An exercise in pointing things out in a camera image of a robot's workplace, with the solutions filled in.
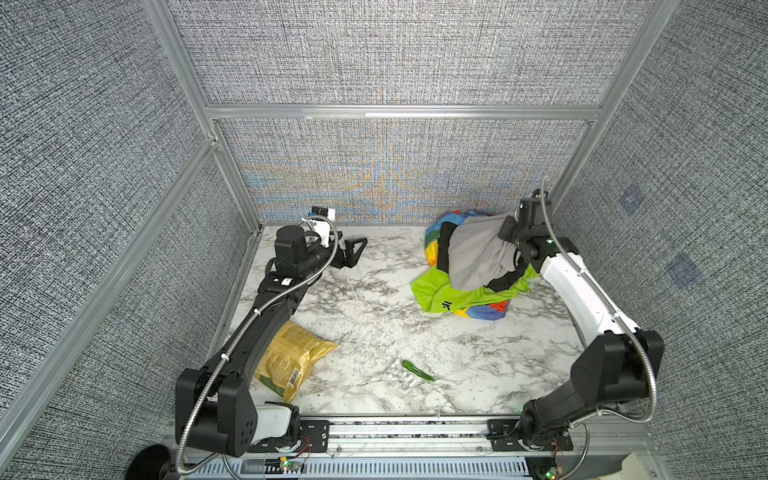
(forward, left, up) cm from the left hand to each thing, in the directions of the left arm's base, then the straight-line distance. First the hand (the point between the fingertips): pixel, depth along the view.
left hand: (349, 235), depth 78 cm
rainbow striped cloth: (-9, -42, -27) cm, 51 cm away
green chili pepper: (-24, -15, -28) cm, 40 cm away
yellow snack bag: (-24, +18, -23) cm, 38 cm away
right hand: (+5, -46, -3) cm, 46 cm away
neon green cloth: (-2, -25, -27) cm, 37 cm away
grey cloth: (+2, -38, -12) cm, 40 cm away
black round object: (-44, +45, -24) cm, 68 cm away
